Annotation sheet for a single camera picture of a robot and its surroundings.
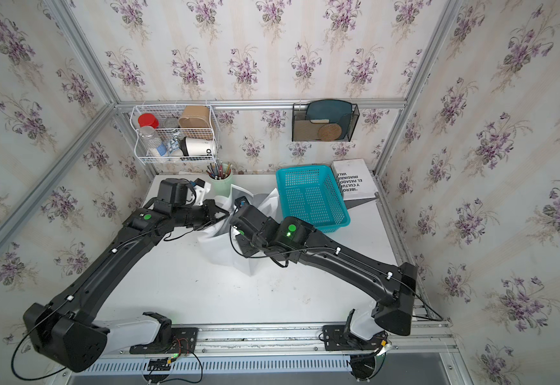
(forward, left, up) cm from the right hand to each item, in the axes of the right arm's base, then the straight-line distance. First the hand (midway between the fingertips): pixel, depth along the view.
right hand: (250, 234), depth 69 cm
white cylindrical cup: (+38, +25, +1) cm, 46 cm away
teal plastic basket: (+37, -22, -25) cm, 50 cm away
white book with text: (+41, -41, -18) cm, 61 cm away
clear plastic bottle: (+35, +40, +7) cm, 53 cm away
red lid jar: (+45, +44, +9) cm, 63 cm away
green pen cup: (+32, +17, -11) cm, 38 cm away
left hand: (+6, +6, 0) cm, 9 cm away
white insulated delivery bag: (-3, +9, 0) cm, 9 cm away
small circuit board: (-30, +28, -27) cm, 49 cm away
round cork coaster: (+47, -28, +3) cm, 55 cm away
